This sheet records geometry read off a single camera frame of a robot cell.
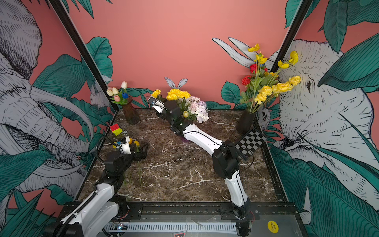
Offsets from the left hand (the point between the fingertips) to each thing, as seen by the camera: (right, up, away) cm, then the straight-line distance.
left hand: (143, 142), depth 82 cm
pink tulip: (-17, +26, +4) cm, 31 cm away
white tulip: (-17, +36, +11) cm, 41 cm away
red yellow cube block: (-26, +7, +20) cm, 34 cm away
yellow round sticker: (+67, -39, -12) cm, 79 cm away
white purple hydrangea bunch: (+31, +19, -4) cm, 36 cm away
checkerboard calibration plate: (+67, -3, +16) cm, 69 cm away
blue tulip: (-14, +28, +6) cm, 32 cm away
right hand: (+9, +25, -2) cm, 27 cm away
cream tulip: (-21, +31, +8) cm, 38 cm away
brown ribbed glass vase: (-17, +18, +24) cm, 34 cm away
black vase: (+64, +12, +19) cm, 68 cm away
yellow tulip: (-25, -5, +14) cm, 29 cm away
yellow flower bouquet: (+69, +34, +7) cm, 78 cm away
